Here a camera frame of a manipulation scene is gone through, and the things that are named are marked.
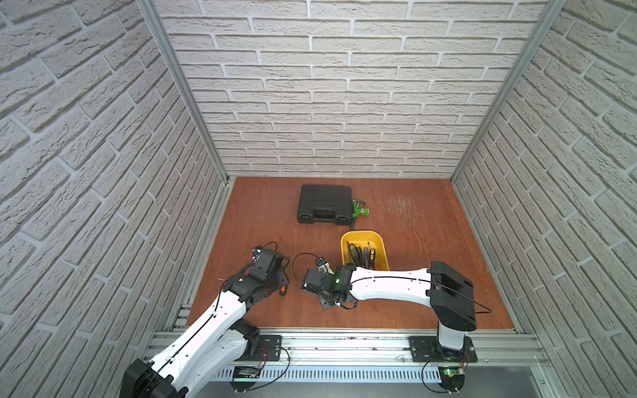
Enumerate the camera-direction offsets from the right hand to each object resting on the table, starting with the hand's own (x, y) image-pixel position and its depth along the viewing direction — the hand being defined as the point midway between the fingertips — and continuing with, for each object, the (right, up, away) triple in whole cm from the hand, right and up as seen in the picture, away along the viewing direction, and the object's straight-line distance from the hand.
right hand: (331, 293), depth 81 cm
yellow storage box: (+15, +16, +15) cm, 27 cm away
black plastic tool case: (-2, +30, +21) cm, 37 cm away
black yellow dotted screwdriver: (+8, +12, +8) cm, 17 cm away
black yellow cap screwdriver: (+11, +10, +11) cm, 18 cm away
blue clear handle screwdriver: (+13, +10, +11) cm, 20 cm away
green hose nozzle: (+12, +27, +22) cm, 37 cm away
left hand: (-15, +7, 0) cm, 17 cm away
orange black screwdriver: (-17, 0, +2) cm, 17 cm away
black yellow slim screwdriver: (+15, +10, +9) cm, 20 cm away
